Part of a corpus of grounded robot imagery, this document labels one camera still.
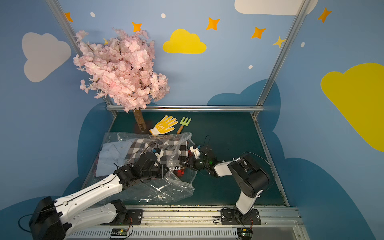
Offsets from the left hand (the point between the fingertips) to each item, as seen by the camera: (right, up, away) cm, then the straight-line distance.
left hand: (170, 167), depth 79 cm
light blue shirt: (-38, +3, +12) cm, 40 cm away
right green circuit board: (+38, -30, -7) cm, 49 cm away
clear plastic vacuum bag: (+1, -13, +3) cm, 13 cm away
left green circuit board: (-24, -30, -7) cm, 39 cm away
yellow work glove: (-11, +22, +34) cm, 42 cm away
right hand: (+7, 0, +8) cm, 10 cm away
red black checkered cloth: (+5, -5, +8) cm, 10 cm away
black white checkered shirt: (-1, +6, +11) cm, 12 cm away
